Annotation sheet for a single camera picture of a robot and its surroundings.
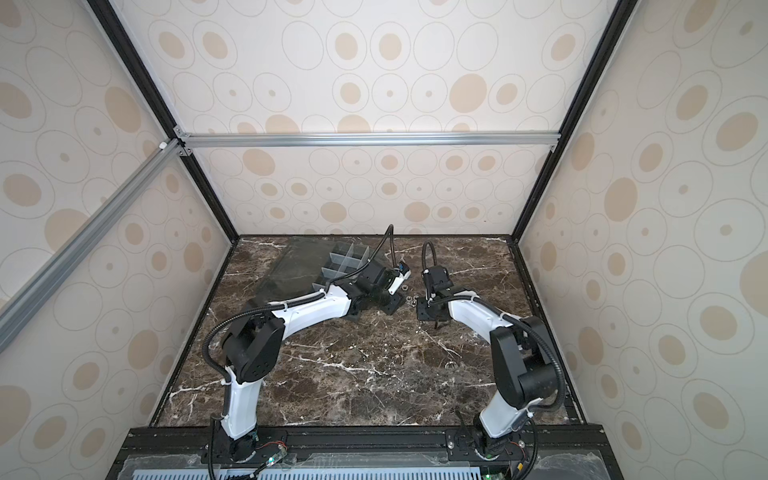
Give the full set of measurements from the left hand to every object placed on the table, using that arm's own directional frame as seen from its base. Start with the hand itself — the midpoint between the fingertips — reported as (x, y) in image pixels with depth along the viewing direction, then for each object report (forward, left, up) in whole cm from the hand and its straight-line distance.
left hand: (408, 296), depth 90 cm
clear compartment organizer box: (+21, +36, -11) cm, 43 cm away
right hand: (-1, -9, -6) cm, 11 cm away
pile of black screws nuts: (-4, 0, +6) cm, 7 cm away
